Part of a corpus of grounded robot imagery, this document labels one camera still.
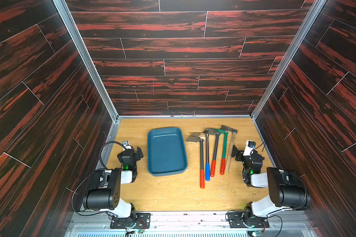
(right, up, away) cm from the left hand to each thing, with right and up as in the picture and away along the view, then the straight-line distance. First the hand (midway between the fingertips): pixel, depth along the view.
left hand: (132, 149), depth 94 cm
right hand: (+72, +2, -3) cm, 72 cm away
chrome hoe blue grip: (+48, +8, +13) cm, 50 cm away
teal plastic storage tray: (+22, -3, +3) cm, 22 cm away
